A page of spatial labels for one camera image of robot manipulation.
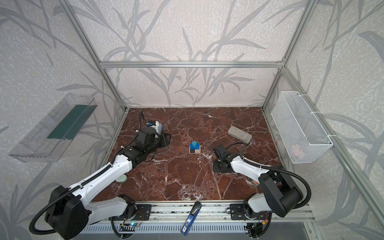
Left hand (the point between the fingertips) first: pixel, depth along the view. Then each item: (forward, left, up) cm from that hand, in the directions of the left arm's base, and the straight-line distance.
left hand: (170, 131), depth 82 cm
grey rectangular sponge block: (+10, -44, -17) cm, 48 cm away
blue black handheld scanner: (-39, -13, -14) cm, 44 cm away
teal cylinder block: (-1, -13, -12) cm, 17 cm away
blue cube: (-2, -12, -15) cm, 19 cm away
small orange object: (-21, -48, -18) cm, 55 cm away
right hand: (-10, -27, -19) cm, 35 cm away
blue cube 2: (-2, -15, -14) cm, 21 cm away
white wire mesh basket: (-10, -60, +17) cm, 63 cm away
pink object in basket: (-12, -65, +2) cm, 66 cm away
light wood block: (-3, -15, -18) cm, 24 cm away
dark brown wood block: (-3, -12, -17) cm, 21 cm away
